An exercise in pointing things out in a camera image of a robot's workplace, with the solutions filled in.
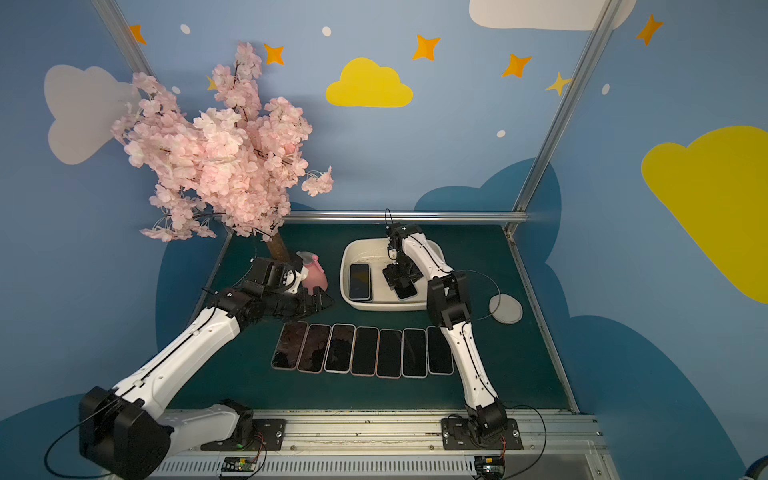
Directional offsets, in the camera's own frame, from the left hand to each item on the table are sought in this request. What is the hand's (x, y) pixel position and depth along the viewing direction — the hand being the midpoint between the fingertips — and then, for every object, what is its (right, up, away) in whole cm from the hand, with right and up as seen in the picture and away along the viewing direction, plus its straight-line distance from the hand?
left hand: (325, 303), depth 79 cm
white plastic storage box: (+12, +14, +33) cm, 37 cm away
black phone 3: (+23, 0, +23) cm, 32 cm away
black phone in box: (+7, +3, +26) cm, 27 cm away
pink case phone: (+10, -16, +10) cm, 22 cm away
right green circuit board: (+42, -40, -6) cm, 58 cm away
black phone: (+25, -19, +9) cm, 32 cm away
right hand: (+23, +4, +26) cm, 35 cm away
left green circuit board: (-20, -38, -7) cm, 44 cm away
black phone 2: (+33, -18, +10) cm, 39 cm away
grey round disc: (+57, -5, +21) cm, 60 cm away
